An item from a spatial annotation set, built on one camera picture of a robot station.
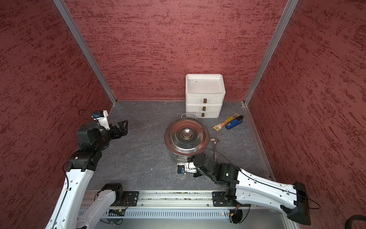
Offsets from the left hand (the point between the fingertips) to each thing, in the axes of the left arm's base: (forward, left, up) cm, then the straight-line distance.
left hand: (119, 126), depth 71 cm
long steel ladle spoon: (+5, -54, -25) cm, 59 cm away
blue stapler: (+23, -74, -25) cm, 81 cm away
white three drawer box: (+29, -46, -4) cm, 55 cm away
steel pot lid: (0, -35, -10) cm, 36 cm away
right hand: (-12, -37, -13) cm, 41 cm away
